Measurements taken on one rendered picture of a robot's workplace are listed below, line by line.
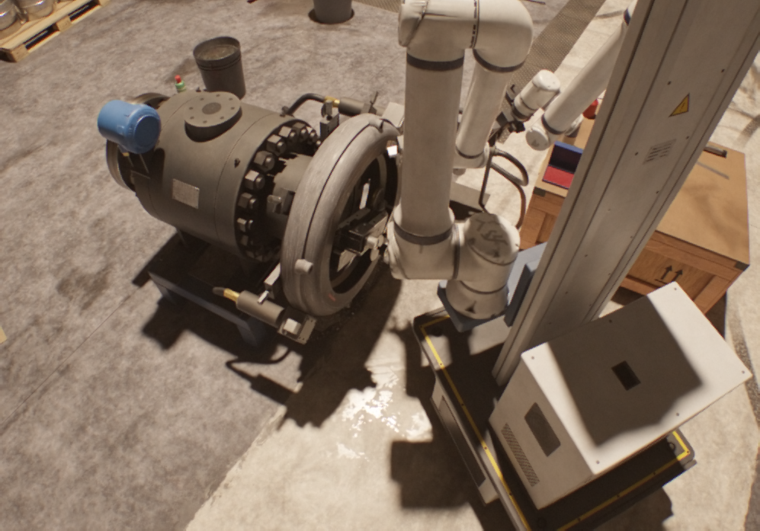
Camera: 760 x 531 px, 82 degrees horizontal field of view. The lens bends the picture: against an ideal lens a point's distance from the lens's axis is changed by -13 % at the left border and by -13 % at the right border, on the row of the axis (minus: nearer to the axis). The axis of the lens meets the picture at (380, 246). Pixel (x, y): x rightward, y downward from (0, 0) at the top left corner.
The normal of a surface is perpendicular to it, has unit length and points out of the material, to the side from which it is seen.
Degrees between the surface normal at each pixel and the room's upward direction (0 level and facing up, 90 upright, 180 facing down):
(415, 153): 82
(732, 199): 0
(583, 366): 0
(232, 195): 50
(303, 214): 44
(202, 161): 36
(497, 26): 73
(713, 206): 0
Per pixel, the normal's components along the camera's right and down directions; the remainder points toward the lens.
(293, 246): -0.36, 0.26
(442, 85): 0.18, 0.66
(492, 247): 0.10, -0.52
